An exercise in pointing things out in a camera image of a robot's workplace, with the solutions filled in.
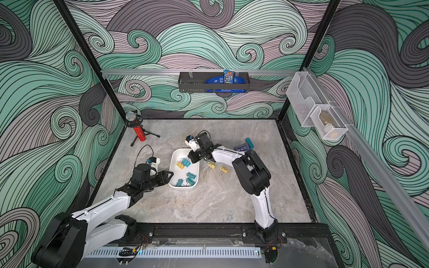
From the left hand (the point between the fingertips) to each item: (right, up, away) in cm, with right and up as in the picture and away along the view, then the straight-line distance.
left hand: (171, 172), depth 86 cm
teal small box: (+46, +14, +21) cm, 53 cm away
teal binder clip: (+4, -6, +2) cm, 8 cm away
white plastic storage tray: (+6, -2, +8) cm, 10 cm away
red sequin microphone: (-21, +29, -1) cm, 36 cm away
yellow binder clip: (+22, +2, +8) cm, 23 cm away
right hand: (+9, +8, +10) cm, 16 cm away
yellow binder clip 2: (+28, 0, +7) cm, 29 cm away
